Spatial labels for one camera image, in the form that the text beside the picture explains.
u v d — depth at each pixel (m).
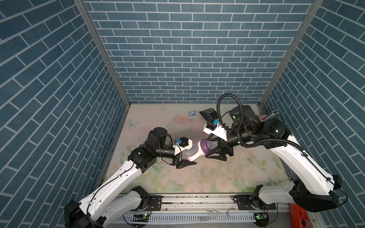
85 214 0.38
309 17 0.74
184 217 0.71
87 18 0.74
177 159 0.58
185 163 0.57
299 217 0.65
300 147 0.37
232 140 0.49
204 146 0.55
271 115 0.95
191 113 1.12
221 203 0.75
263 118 1.01
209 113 1.12
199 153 0.55
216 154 0.48
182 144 0.53
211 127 0.48
